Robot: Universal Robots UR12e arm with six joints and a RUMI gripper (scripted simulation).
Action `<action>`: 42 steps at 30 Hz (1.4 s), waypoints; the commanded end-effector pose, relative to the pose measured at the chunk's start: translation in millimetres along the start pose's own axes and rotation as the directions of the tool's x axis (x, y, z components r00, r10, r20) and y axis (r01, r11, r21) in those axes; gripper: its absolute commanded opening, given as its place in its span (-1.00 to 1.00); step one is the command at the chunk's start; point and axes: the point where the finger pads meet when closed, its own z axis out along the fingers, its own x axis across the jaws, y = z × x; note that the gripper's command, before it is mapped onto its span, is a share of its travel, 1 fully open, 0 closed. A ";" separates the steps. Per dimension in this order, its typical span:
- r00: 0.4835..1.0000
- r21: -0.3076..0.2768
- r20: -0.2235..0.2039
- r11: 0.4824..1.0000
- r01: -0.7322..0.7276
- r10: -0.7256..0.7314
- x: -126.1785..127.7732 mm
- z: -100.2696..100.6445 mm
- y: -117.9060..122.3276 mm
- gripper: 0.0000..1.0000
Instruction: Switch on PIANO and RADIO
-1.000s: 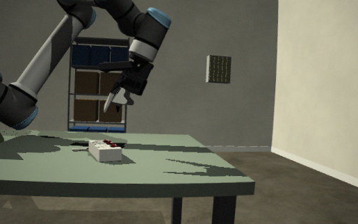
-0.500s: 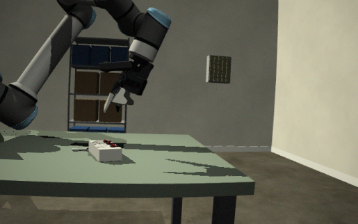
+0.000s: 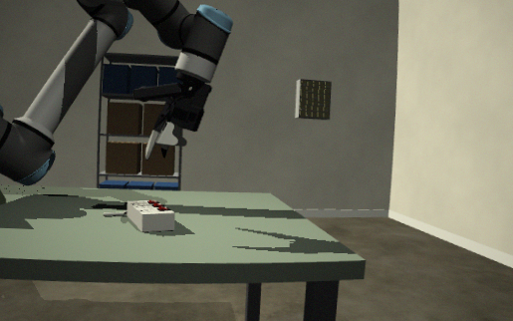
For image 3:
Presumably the white power strip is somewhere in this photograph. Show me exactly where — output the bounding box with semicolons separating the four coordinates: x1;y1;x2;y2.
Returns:
104;200;175;232

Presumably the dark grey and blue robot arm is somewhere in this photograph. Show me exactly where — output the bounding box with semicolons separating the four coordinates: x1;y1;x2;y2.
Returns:
0;0;233;185

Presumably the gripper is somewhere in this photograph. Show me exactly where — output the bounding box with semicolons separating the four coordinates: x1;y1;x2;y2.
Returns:
145;73;212;160

